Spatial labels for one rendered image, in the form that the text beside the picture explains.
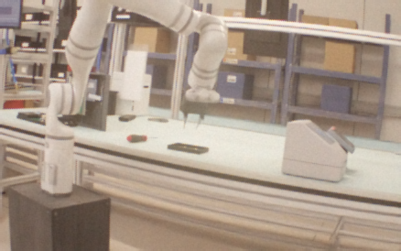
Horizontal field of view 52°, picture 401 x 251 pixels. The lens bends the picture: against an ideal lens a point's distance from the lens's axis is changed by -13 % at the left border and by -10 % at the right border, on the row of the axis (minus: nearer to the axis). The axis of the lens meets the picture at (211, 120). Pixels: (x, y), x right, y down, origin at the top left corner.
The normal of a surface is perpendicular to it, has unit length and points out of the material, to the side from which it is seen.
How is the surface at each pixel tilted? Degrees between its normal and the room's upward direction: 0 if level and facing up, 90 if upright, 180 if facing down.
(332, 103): 90
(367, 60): 90
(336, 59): 90
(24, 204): 90
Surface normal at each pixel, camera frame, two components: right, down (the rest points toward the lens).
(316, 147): -0.40, 0.04
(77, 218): 0.84, 0.15
